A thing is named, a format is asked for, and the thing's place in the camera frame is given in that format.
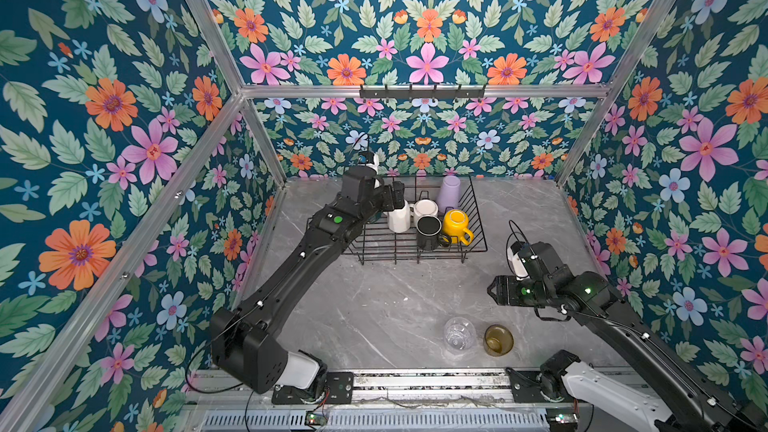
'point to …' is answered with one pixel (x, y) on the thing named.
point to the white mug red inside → (425, 207)
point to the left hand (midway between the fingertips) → (396, 178)
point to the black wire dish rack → (378, 238)
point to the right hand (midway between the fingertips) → (497, 288)
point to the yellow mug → (455, 223)
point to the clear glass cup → (459, 333)
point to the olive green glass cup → (498, 340)
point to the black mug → (428, 232)
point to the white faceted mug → (399, 220)
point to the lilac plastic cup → (448, 193)
